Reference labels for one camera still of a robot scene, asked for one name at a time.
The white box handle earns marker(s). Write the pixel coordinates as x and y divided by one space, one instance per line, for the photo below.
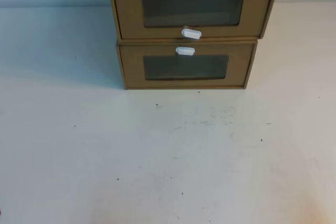
186 51
191 34

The brown cardboard shoebox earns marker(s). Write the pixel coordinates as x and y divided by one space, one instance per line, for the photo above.
215 65
165 19

